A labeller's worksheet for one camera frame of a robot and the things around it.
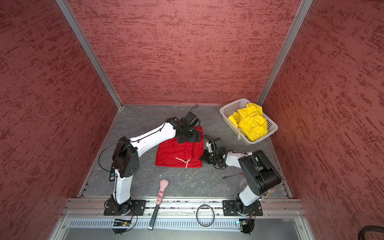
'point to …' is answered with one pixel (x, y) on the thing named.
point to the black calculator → (112, 177)
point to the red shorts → (186, 155)
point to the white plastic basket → (235, 129)
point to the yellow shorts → (250, 121)
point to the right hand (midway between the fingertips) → (198, 161)
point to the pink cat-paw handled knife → (163, 184)
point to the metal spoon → (223, 177)
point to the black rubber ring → (213, 217)
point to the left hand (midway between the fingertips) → (193, 141)
